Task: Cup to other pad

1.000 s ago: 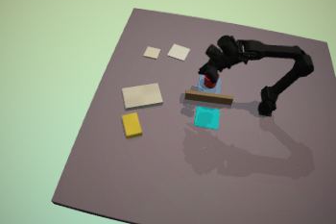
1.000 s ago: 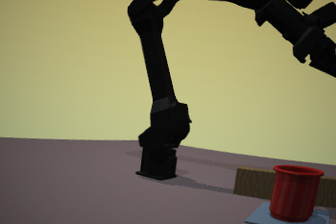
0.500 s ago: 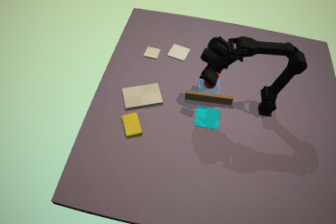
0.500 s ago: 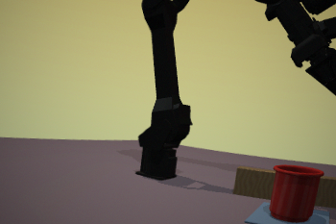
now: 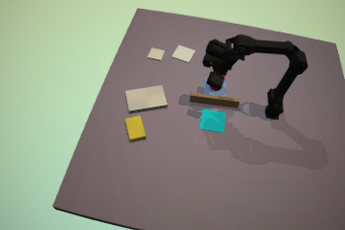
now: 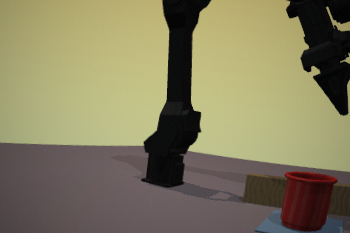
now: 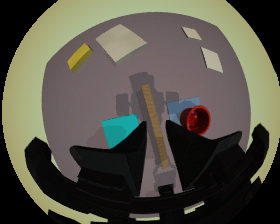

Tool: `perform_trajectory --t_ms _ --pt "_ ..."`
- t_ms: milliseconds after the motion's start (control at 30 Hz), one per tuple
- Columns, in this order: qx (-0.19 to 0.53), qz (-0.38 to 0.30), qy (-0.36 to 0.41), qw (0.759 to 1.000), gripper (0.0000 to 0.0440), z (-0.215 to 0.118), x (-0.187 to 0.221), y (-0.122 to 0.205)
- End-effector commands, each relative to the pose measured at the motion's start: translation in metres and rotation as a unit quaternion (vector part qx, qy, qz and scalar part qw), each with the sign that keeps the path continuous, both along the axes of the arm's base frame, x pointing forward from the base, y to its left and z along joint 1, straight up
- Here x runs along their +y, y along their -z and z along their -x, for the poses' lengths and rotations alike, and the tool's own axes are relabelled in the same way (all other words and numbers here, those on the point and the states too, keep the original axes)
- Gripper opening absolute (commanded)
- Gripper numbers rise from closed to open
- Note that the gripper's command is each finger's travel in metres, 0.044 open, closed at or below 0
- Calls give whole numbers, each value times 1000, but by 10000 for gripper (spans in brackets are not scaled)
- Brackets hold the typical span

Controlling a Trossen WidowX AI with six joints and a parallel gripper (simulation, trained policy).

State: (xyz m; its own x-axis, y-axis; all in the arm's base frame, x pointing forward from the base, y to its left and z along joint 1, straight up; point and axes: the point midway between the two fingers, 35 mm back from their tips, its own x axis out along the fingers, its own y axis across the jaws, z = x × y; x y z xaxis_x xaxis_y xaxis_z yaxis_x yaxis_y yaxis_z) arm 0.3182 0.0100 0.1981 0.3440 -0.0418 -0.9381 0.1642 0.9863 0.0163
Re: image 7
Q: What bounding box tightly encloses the yellow rectangular block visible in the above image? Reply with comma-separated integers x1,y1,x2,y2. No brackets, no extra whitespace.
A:
67,43,94,72

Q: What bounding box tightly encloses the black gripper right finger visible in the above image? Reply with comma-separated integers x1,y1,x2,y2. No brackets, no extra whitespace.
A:
166,119,242,192

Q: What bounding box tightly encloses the beige flat rectangular slab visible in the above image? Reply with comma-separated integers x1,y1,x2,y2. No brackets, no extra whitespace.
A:
95,24,147,64

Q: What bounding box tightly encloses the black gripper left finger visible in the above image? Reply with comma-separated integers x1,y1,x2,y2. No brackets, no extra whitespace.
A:
69,121,147,197

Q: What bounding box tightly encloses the beige flat square pad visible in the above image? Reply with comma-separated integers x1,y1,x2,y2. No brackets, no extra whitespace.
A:
181,27,202,41

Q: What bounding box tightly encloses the cream flat square tile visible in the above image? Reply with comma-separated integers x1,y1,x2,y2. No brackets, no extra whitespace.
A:
200,47,224,73

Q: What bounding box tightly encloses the dark red cup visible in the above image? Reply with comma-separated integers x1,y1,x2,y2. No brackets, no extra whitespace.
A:
180,104,211,136

